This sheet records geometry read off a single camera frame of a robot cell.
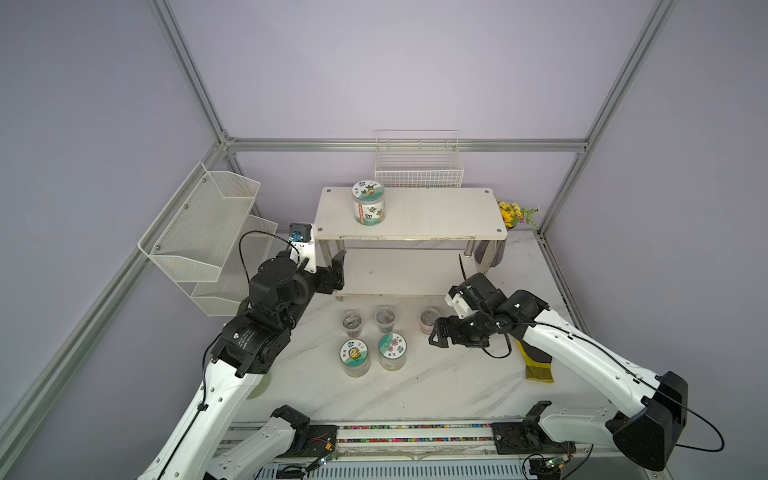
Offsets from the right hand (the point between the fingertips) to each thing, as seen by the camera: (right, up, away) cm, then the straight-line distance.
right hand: (446, 345), depth 74 cm
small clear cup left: (-26, +3, +14) cm, 30 cm away
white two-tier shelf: (-11, +26, 0) cm, 29 cm away
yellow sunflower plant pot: (+24, +36, +17) cm, 46 cm away
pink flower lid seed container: (-14, -3, +6) cm, 15 cm away
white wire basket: (-8, +55, +21) cm, 59 cm away
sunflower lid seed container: (-24, -5, +5) cm, 25 cm away
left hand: (-29, +22, -10) cm, 38 cm away
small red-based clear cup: (-3, +4, +16) cm, 17 cm away
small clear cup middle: (-16, +4, +16) cm, 23 cm away
